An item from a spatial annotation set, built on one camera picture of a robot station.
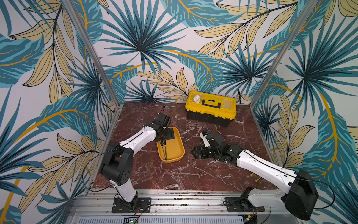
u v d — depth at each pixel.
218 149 0.60
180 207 0.73
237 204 0.72
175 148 0.95
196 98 0.94
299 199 0.39
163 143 0.95
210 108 0.97
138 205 0.71
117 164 0.46
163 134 0.78
